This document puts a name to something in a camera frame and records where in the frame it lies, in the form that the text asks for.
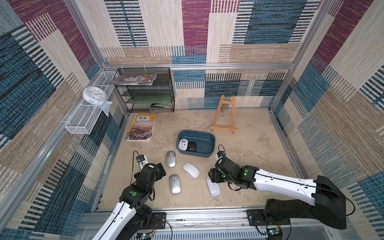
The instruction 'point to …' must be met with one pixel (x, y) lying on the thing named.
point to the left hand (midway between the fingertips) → (154, 166)
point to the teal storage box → (196, 143)
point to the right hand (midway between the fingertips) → (212, 172)
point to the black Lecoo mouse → (192, 146)
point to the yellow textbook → (142, 127)
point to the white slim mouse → (214, 187)
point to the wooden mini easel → (232, 128)
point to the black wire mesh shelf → (157, 98)
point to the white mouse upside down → (183, 144)
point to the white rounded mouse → (191, 170)
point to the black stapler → (156, 105)
